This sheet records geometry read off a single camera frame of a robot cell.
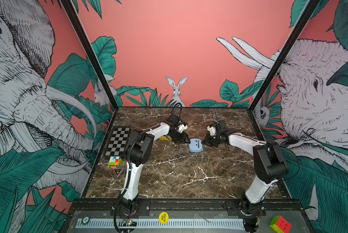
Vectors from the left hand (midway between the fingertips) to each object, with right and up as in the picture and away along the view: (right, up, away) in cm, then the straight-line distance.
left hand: (189, 140), depth 95 cm
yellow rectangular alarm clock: (-15, +3, -7) cm, 17 cm away
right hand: (+7, +1, -2) cm, 8 cm away
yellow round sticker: (-15, -36, -24) cm, 45 cm away
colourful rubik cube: (+40, -35, -29) cm, 61 cm away
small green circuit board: (-31, -37, -25) cm, 55 cm away
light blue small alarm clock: (+4, -3, -1) cm, 6 cm away
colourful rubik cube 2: (-45, -11, -11) cm, 47 cm away
